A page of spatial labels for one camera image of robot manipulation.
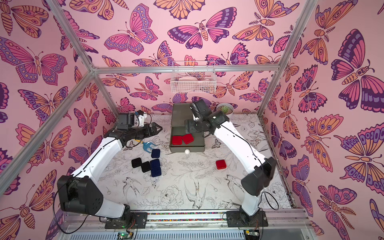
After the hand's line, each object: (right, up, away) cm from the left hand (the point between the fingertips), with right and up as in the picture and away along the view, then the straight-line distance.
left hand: (158, 128), depth 83 cm
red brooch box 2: (+16, -6, +5) cm, 18 cm away
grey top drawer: (+13, -8, +3) cm, 16 cm away
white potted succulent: (+44, +14, +25) cm, 52 cm away
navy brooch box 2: (-3, -27, +4) cm, 27 cm away
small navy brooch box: (-6, -16, +15) cm, 23 cm away
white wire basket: (+20, +33, +11) cm, 40 cm away
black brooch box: (-17, -22, +11) cm, 30 cm away
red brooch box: (+10, -6, -1) cm, 12 cm away
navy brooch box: (-4, -23, +9) cm, 25 cm away
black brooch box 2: (-10, -24, +8) cm, 27 cm away
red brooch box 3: (+37, -23, +9) cm, 44 cm away
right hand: (+18, +1, -7) cm, 19 cm away
